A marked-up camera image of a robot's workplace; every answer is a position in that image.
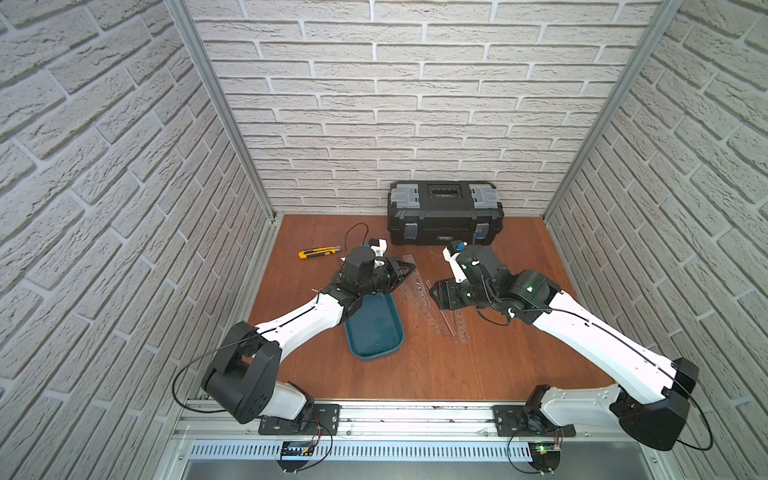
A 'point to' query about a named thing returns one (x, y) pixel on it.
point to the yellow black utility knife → (320, 251)
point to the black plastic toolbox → (442, 212)
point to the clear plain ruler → (448, 316)
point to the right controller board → (545, 456)
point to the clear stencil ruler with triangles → (419, 293)
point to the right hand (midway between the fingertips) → (444, 289)
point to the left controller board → (295, 448)
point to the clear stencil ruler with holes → (462, 332)
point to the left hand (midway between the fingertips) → (422, 263)
